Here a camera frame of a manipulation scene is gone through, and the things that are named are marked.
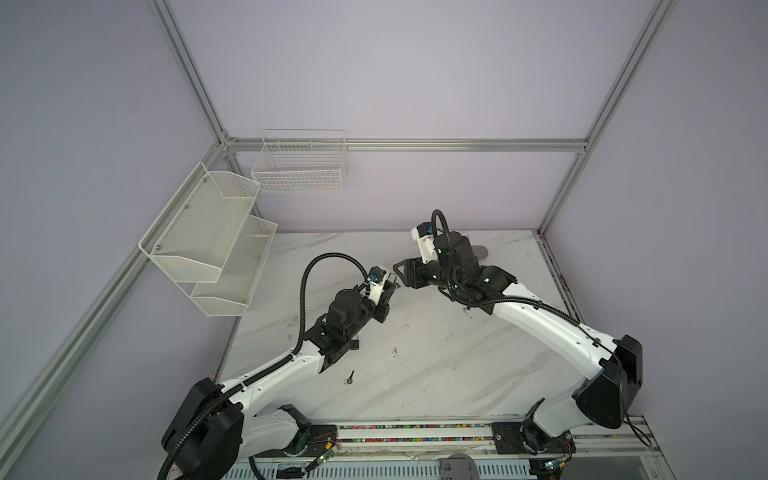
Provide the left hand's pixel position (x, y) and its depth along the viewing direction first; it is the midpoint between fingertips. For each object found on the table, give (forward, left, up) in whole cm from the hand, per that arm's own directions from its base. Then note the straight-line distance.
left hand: (387, 285), depth 79 cm
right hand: (+1, -3, +8) cm, 8 cm away
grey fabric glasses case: (+28, -35, -18) cm, 49 cm away
